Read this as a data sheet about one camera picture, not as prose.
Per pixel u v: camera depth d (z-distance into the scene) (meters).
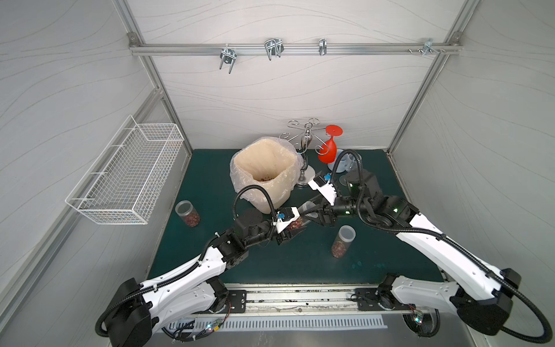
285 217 0.57
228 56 0.80
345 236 0.72
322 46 0.78
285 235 0.63
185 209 0.86
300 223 0.67
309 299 0.75
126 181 0.69
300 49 0.80
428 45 0.77
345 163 1.00
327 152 1.04
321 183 0.56
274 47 0.77
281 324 0.70
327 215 0.56
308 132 0.88
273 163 0.96
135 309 0.39
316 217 0.61
